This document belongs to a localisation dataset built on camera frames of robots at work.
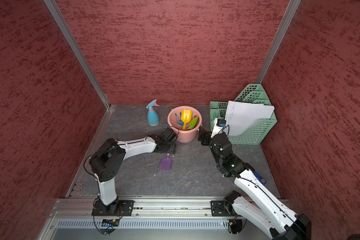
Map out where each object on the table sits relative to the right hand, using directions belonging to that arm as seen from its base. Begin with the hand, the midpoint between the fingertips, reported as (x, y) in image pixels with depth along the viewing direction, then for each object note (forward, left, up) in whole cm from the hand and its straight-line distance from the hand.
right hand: (205, 130), depth 74 cm
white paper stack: (+13, -23, -5) cm, 27 cm away
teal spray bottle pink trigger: (+25, +33, -18) cm, 45 cm away
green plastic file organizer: (+32, -15, -20) cm, 41 cm away
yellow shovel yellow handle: (+20, +9, -13) cm, 26 cm away
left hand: (+2, +21, -24) cm, 32 cm away
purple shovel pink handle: (-6, +23, -26) cm, 35 cm away
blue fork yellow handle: (+19, +14, -16) cm, 28 cm away
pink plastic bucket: (+7, +11, -15) cm, 20 cm away
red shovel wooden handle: (+20, +4, -12) cm, 23 cm away
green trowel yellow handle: (+16, +5, -14) cm, 22 cm away
